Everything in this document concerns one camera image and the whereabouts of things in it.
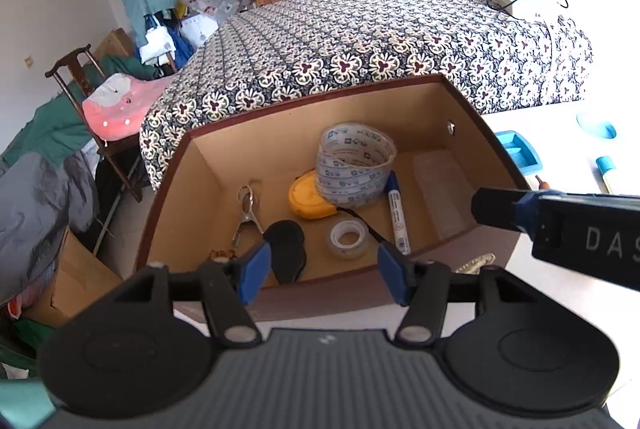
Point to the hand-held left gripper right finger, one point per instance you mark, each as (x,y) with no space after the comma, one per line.
(392,271)

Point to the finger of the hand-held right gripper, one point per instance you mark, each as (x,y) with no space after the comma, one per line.
(500,209)

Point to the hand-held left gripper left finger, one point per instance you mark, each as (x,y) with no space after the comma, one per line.
(255,269)

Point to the brown gourd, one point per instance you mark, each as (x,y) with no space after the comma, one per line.
(541,183)

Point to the blue whiteboard marker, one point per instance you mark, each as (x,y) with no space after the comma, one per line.
(397,214)

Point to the clear plastic box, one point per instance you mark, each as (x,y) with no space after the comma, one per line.
(442,194)

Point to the white bottle with blue cap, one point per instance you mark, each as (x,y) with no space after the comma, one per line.
(607,174)

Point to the printed packing tape roll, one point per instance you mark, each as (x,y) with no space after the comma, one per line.
(350,179)

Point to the brown cardboard box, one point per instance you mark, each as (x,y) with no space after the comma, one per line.
(240,144)

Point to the black oval case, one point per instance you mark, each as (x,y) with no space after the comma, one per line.
(285,249)

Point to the small clear tape roll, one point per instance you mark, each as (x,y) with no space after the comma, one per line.
(348,238)

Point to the metal spring clip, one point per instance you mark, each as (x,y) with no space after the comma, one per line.
(245,214)

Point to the blue plastic tray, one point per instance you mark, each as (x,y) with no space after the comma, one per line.
(520,154)

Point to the yellow tape measure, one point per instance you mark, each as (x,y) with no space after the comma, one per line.
(302,201)

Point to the blue round lid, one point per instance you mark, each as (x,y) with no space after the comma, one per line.
(597,125)

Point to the bed with patterned cover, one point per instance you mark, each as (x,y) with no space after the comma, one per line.
(375,44)

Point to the pink cushion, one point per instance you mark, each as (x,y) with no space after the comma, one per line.
(120,104)

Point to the grey and green jacket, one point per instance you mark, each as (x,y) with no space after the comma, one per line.
(40,189)

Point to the white bag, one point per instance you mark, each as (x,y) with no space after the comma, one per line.
(155,41)

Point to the wooden chair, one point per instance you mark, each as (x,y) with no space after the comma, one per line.
(75,74)

